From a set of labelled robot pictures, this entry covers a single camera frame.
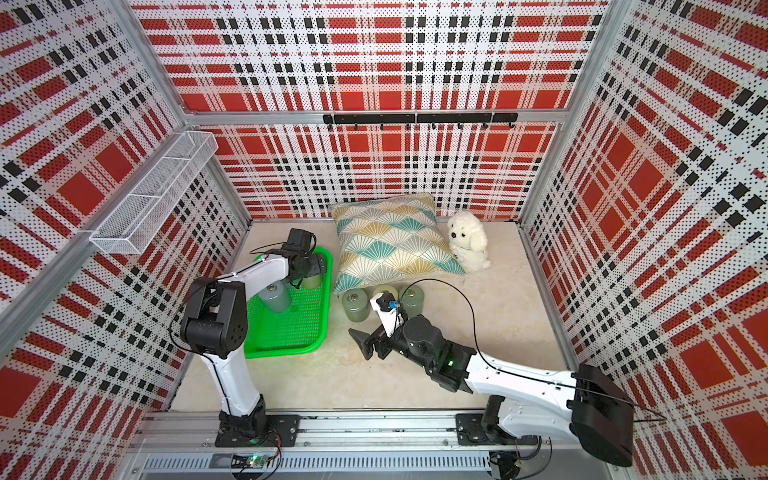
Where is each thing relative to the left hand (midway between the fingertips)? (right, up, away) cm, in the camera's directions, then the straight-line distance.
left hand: (315, 267), depth 101 cm
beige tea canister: (+25, -6, -9) cm, 28 cm away
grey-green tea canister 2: (+33, -9, -12) cm, 36 cm away
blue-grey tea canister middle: (-9, -8, -10) cm, 16 cm away
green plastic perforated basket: (-2, -19, -10) cm, 21 cm away
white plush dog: (+51, +9, -8) cm, 52 cm away
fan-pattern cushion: (+25, +9, -7) cm, 28 cm away
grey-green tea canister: (+16, -10, -12) cm, 22 cm away
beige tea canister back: (0, -5, -2) cm, 5 cm away
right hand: (+22, -11, -28) cm, 37 cm away
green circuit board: (-5, -44, -31) cm, 54 cm away
